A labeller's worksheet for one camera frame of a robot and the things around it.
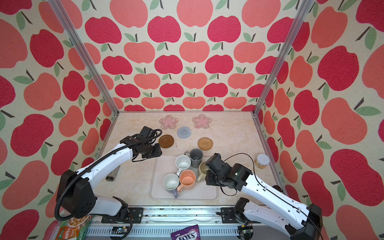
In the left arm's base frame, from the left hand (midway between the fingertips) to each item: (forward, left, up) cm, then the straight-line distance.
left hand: (163, 153), depth 84 cm
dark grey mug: (+2, -19, -8) cm, 21 cm away
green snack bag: (-34, +40, -10) cm, 53 cm away
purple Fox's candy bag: (-36, -15, -10) cm, 40 cm away
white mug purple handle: (-12, -4, -10) cm, 17 cm away
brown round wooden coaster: (+17, +2, -12) cm, 21 cm away
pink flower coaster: (+35, +1, -11) cm, 37 cm away
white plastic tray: (-1, +3, -12) cm, 12 cm away
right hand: (-14, -26, +1) cm, 30 cm away
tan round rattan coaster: (+14, -26, -11) cm, 31 cm away
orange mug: (-11, -14, -10) cm, 20 cm away
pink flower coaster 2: (+35, -25, -11) cm, 44 cm away
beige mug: (-7, -23, -7) cm, 25 cm away
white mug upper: (-1, -11, -9) cm, 14 cm away
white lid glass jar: (-1, -60, -9) cm, 61 cm away
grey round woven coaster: (+24, -11, -11) cm, 28 cm away
